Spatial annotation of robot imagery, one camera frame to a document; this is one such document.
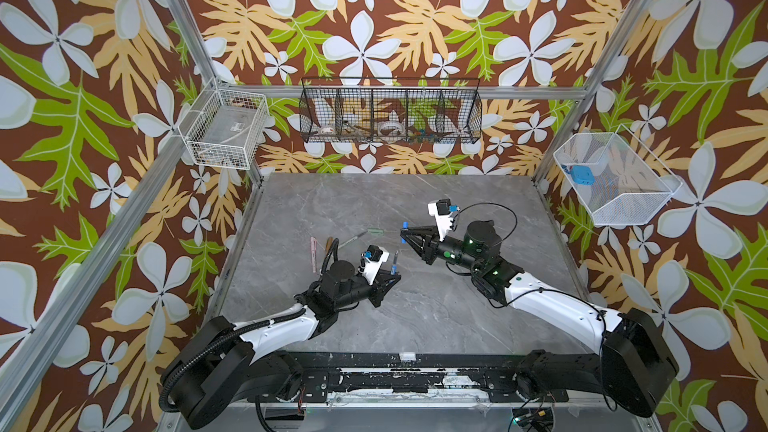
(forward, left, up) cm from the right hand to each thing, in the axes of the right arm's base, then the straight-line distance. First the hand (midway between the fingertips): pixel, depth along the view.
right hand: (402, 235), depth 72 cm
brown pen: (+14, +23, -26) cm, 38 cm away
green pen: (+15, +17, -26) cm, 35 cm away
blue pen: (-4, +2, -8) cm, 9 cm away
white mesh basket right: (+17, -61, 0) cm, 63 cm away
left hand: (-4, +1, -13) cm, 13 cm away
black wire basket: (+47, +1, +4) cm, 47 cm away
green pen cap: (+20, +7, -27) cm, 34 cm away
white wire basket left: (+34, +51, +8) cm, 62 cm away
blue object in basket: (+21, -55, -1) cm, 58 cm away
